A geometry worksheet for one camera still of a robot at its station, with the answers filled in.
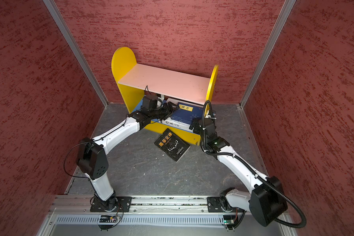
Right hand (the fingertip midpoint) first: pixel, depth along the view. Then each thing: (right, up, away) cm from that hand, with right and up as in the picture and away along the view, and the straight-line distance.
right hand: (196, 124), depth 82 cm
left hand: (-11, +7, 0) cm, 13 cm away
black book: (-15, -14, +12) cm, 24 cm away
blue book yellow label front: (-5, +7, +4) cm, 9 cm away
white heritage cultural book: (-12, +1, +4) cm, 13 cm away
